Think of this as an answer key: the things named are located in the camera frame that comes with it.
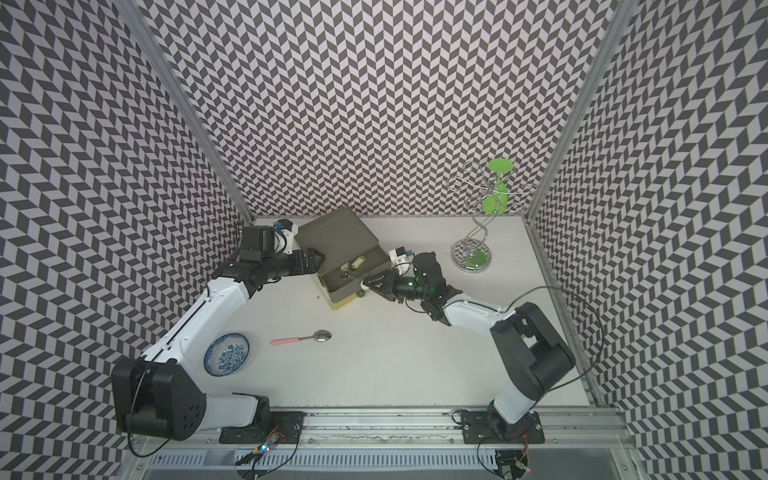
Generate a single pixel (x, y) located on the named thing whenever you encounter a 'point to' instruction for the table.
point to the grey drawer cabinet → (351, 253)
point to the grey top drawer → (345, 279)
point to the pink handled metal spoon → (322, 335)
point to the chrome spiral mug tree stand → (467, 255)
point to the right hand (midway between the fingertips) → (365, 289)
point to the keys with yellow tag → (355, 265)
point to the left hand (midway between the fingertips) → (310, 261)
